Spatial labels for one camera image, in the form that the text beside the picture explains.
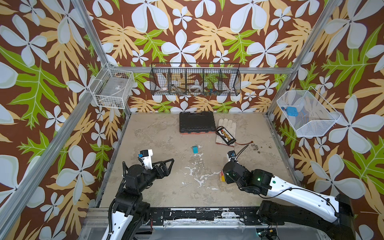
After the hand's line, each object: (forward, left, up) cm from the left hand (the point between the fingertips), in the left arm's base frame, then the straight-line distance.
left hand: (168, 160), depth 72 cm
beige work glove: (+38, -42, -19) cm, 59 cm away
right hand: (-2, -29, -8) cm, 31 cm away
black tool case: (+37, -16, -16) cm, 44 cm away
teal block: (+17, -15, -19) cm, 29 cm away
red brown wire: (+23, -49, -21) cm, 58 cm away
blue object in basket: (+29, -71, +6) cm, 77 cm away
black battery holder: (+25, -38, -17) cm, 49 cm away
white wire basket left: (+40, +35, +13) cm, 55 cm away
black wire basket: (+53, -14, +11) cm, 56 cm away
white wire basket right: (+20, -77, +11) cm, 80 cm away
